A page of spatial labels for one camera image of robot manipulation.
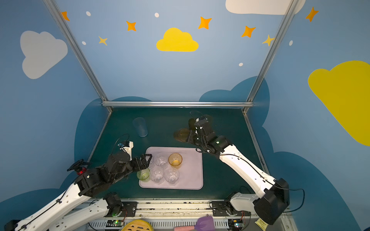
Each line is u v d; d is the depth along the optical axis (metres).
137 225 0.68
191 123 1.05
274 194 0.39
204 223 0.70
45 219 0.41
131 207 0.75
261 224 0.69
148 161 0.66
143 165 0.62
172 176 0.85
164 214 0.73
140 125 1.02
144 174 0.85
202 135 0.57
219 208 0.75
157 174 0.84
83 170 0.76
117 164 0.49
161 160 0.88
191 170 0.88
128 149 0.64
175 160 0.90
